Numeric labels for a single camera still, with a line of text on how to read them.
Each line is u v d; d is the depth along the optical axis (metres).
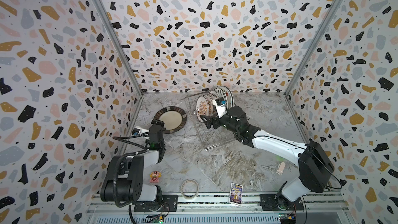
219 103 0.68
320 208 0.75
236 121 0.60
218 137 0.97
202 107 1.01
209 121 0.71
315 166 0.44
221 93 0.99
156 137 0.69
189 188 0.78
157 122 0.82
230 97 0.95
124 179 0.43
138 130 0.77
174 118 1.09
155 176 0.80
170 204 0.74
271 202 0.74
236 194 0.76
